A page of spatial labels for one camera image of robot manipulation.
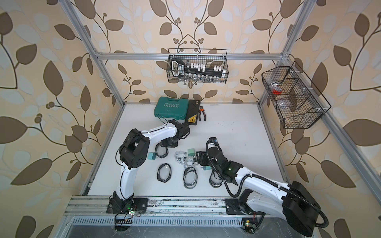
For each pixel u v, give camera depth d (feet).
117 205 2.12
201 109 3.79
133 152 1.78
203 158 2.32
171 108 3.67
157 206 2.48
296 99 2.49
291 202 1.33
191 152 3.01
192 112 3.70
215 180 2.66
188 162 2.92
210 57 2.99
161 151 3.01
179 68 2.77
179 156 3.00
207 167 2.78
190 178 2.74
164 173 2.83
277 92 2.70
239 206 2.15
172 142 2.69
